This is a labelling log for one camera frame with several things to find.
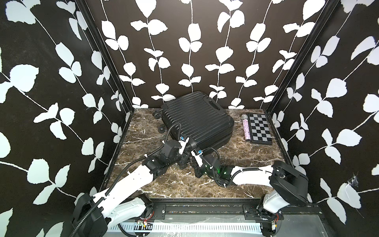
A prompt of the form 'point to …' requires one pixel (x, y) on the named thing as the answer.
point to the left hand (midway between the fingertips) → (187, 149)
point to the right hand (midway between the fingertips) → (188, 163)
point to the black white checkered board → (259, 129)
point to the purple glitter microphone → (246, 123)
